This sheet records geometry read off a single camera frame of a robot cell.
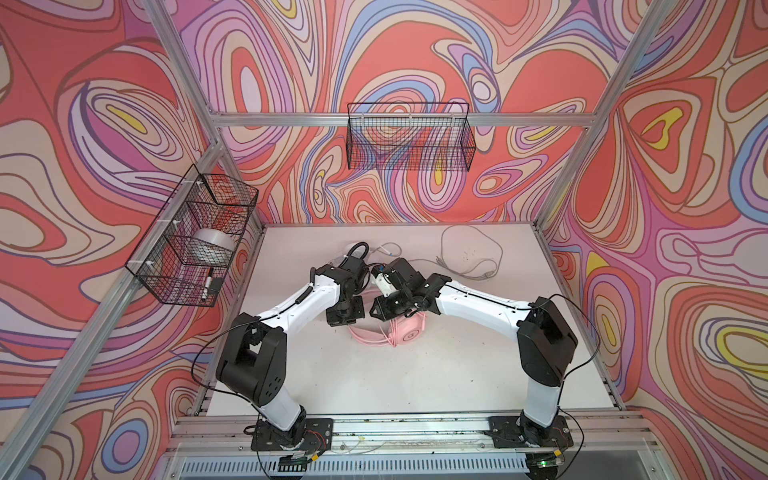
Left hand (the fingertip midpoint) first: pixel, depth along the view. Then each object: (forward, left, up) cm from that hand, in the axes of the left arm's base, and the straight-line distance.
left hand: (357, 319), depth 87 cm
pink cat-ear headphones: (-6, -14, +6) cm, 16 cm away
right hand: (-1, -6, +3) cm, 6 cm away
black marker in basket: (0, +35, +19) cm, 40 cm away
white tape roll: (+6, +33, +26) cm, 43 cm away
